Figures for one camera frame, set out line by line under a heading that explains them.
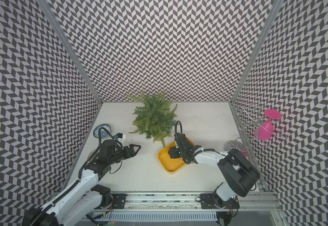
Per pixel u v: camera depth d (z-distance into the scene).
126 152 0.71
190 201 0.74
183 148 0.69
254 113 0.94
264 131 0.65
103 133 0.99
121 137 0.75
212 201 0.65
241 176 0.44
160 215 0.69
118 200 0.73
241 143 0.96
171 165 0.81
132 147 0.73
